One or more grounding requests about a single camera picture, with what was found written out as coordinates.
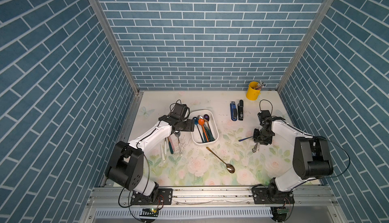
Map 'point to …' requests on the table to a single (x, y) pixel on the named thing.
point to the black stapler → (240, 110)
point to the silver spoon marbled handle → (199, 116)
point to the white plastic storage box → (212, 123)
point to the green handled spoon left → (170, 146)
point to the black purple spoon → (206, 117)
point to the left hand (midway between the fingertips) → (192, 125)
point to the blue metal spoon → (196, 122)
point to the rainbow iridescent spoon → (245, 138)
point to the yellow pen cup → (251, 93)
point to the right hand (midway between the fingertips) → (258, 141)
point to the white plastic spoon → (162, 154)
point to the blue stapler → (233, 111)
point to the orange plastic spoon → (201, 121)
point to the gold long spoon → (230, 168)
